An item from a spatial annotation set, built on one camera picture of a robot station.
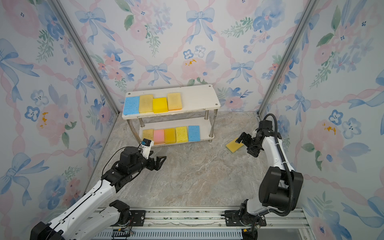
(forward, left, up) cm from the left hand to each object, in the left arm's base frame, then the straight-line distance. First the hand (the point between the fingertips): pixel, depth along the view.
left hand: (159, 153), depth 79 cm
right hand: (+8, -47, -3) cm, 47 cm away
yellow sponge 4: (+19, +11, -9) cm, 24 cm away
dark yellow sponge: (+15, -45, -16) cm, 50 cm away
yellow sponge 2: (+19, -10, -9) cm, 23 cm away
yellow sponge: (+17, +6, +19) cm, 26 cm away
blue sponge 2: (+20, -18, -8) cm, 28 cm away
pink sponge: (+16, +4, -8) cm, 18 cm away
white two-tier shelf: (+13, -8, +15) cm, 21 cm away
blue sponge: (+16, +13, +19) cm, 28 cm away
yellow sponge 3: (+17, -3, -7) cm, 19 cm away
